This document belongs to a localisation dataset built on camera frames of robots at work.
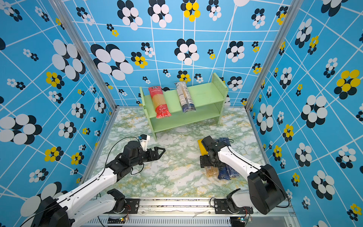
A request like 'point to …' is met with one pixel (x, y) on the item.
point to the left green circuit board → (120, 220)
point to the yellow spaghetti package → (203, 151)
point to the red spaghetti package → (159, 102)
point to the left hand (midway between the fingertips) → (162, 150)
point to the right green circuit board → (240, 221)
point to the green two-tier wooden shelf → (208, 100)
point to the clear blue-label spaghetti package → (185, 99)
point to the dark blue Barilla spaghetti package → (225, 172)
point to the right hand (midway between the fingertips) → (211, 163)
